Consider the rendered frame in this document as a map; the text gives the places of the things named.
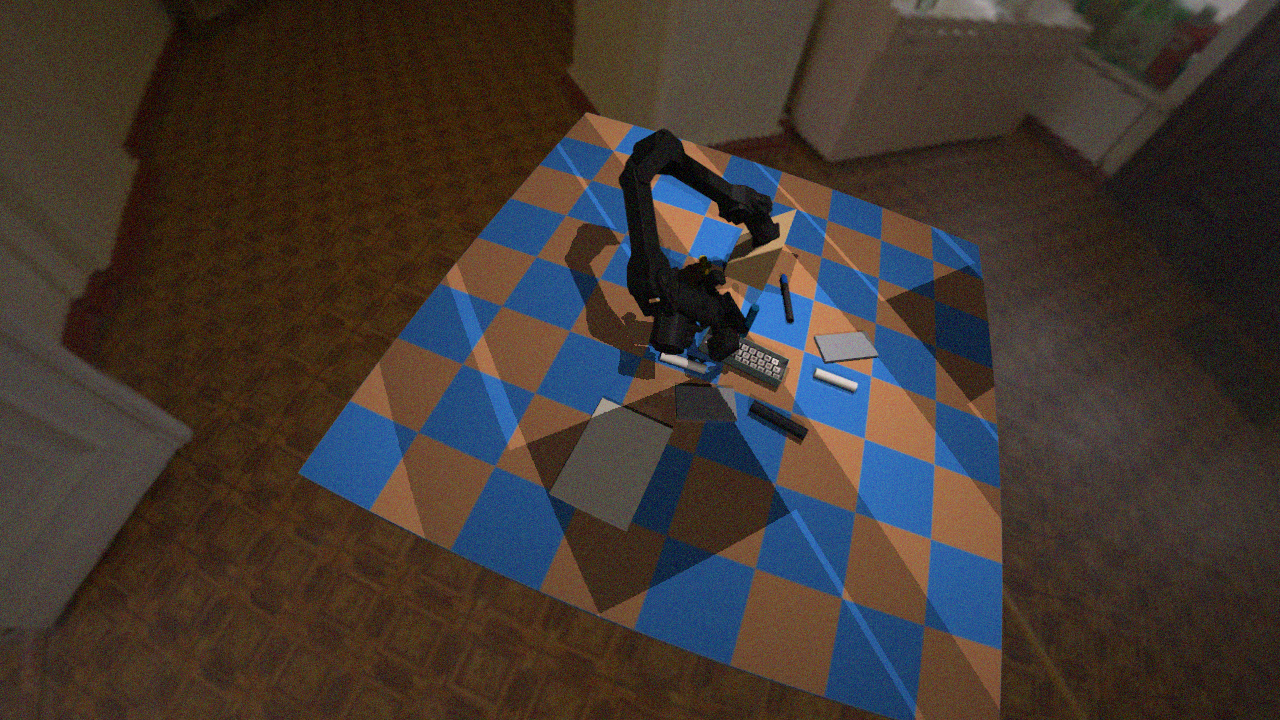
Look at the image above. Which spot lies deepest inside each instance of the white flat rectangular board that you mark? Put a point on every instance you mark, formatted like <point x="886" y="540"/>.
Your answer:
<point x="612" y="464"/>

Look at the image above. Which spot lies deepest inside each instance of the white cylinder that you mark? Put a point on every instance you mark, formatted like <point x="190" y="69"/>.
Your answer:
<point x="684" y="362"/>
<point x="835" y="379"/>

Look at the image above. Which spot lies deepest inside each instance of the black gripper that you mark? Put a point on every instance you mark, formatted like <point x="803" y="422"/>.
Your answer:
<point x="721" y="313"/>

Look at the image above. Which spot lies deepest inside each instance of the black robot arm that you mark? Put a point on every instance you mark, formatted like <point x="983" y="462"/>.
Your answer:
<point x="649" y="274"/>

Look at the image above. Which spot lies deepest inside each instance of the grey keyboard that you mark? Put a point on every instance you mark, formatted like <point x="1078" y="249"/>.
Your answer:
<point x="753" y="359"/>

